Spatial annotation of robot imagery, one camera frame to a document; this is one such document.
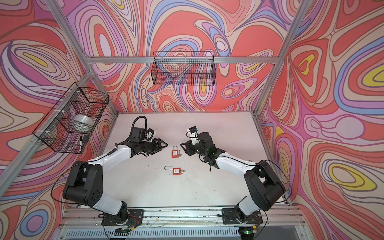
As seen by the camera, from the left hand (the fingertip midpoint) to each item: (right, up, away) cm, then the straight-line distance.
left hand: (166, 145), depth 88 cm
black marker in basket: (-39, +3, -16) cm, 42 cm away
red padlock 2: (+6, -15, 0) cm, 17 cm away
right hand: (+12, 0, -3) cm, 12 cm away
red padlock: (+5, -6, +7) cm, 11 cm away
